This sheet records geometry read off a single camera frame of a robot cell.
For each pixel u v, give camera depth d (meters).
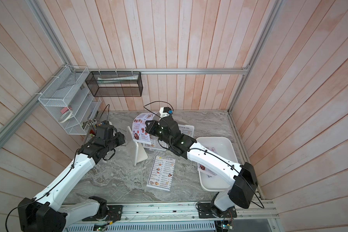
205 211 0.73
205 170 0.83
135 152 0.79
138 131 0.73
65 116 0.82
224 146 0.98
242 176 0.41
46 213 0.37
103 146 0.58
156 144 0.94
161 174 0.88
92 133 0.92
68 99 0.71
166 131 0.52
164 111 0.64
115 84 1.04
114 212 0.73
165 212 0.76
